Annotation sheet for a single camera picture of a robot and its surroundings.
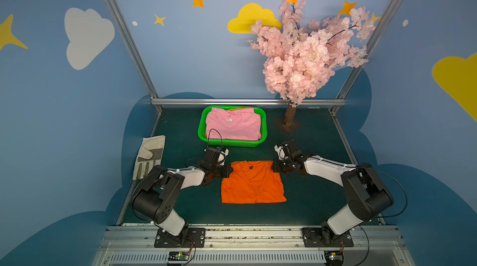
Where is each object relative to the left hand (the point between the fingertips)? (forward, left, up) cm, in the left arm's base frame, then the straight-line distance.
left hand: (233, 167), depth 93 cm
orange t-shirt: (-8, -10, 0) cm, 12 cm away
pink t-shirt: (+26, -3, +3) cm, 26 cm away
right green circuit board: (-37, -42, -4) cm, 56 cm away
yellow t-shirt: (+36, -1, +6) cm, 36 cm away
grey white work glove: (+7, +45, -1) cm, 45 cm away
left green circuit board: (-38, +20, -2) cm, 43 cm away
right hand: (+2, -21, +1) cm, 21 cm away
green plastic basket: (+17, +10, +3) cm, 20 cm away
